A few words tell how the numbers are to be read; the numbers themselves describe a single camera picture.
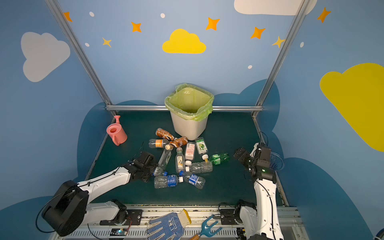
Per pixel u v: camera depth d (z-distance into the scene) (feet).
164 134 3.34
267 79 3.33
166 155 2.99
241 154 2.35
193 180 2.69
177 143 3.14
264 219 1.38
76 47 2.69
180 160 2.90
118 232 2.31
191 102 3.51
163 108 2.84
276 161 2.39
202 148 3.16
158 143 3.22
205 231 2.31
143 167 2.26
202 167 2.84
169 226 2.35
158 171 2.83
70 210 1.34
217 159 3.04
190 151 3.13
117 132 3.13
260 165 1.91
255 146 2.42
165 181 2.64
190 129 3.13
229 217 2.44
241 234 2.35
